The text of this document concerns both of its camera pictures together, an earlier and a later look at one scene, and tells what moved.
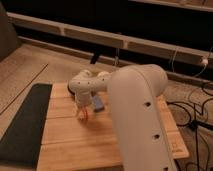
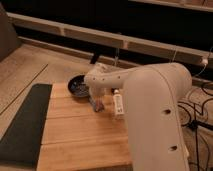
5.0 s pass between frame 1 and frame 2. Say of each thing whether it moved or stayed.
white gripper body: moved
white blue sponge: stayed
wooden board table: stayed
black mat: stayed
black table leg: stayed
